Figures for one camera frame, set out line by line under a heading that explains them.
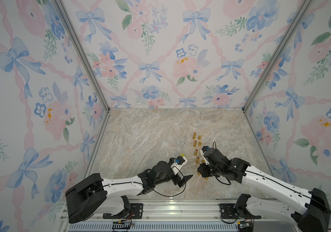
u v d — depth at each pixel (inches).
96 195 16.6
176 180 26.8
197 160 35.0
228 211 28.8
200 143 38.6
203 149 28.8
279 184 18.0
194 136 39.6
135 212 29.0
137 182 22.3
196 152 37.2
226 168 21.5
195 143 38.2
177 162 25.7
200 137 40.2
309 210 15.7
